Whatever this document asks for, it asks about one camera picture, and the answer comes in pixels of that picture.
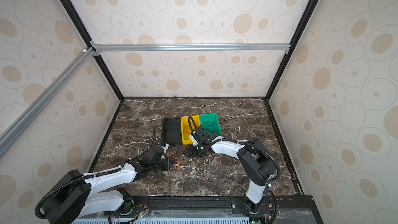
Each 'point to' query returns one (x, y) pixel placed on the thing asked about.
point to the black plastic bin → (171, 131)
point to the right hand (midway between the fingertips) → (189, 155)
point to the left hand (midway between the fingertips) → (177, 160)
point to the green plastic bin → (210, 123)
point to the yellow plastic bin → (185, 129)
